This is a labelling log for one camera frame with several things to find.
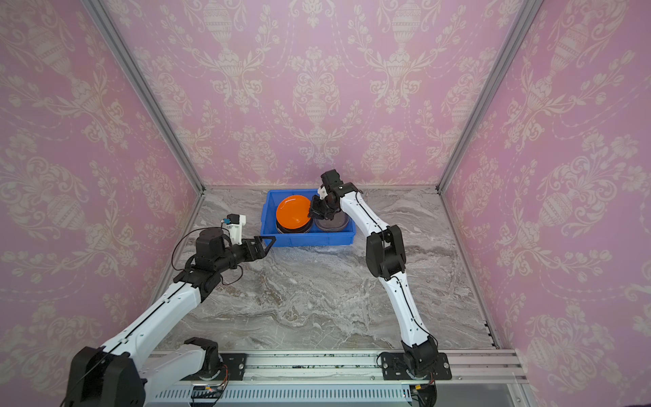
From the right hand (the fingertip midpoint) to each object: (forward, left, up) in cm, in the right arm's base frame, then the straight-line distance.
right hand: (308, 213), depth 99 cm
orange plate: (+1, +6, 0) cm, 7 cm away
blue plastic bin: (+12, +16, -3) cm, 21 cm away
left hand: (-18, +12, +9) cm, 23 cm away
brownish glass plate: (0, -12, -7) cm, 14 cm away
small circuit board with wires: (-55, +30, -13) cm, 63 cm away
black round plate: (-5, +8, -5) cm, 10 cm away
